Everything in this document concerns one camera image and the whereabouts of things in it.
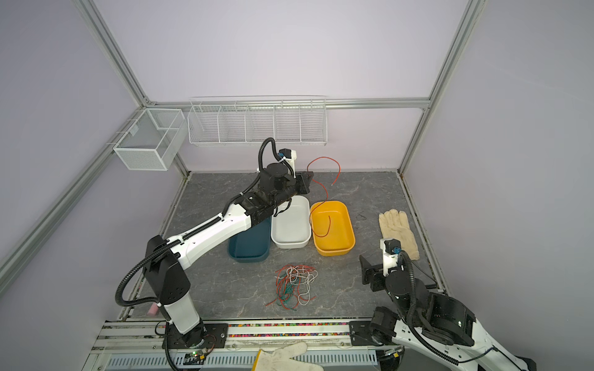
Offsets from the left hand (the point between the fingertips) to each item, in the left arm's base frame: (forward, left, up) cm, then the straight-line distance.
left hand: (316, 176), depth 75 cm
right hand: (-25, -15, -8) cm, 31 cm away
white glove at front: (-46, +14, -31) cm, 57 cm away
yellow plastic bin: (-7, -6, -23) cm, 25 cm away
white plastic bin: (+1, +10, -31) cm, 32 cm away
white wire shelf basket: (+37, +26, -2) cm, 45 cm away
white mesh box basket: (+33, +68, -7) cm, 76 cm away
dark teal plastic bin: (-11, +25, -25) cm, 37 cm away
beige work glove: (-2, -35, -31) cm, 47 cm away
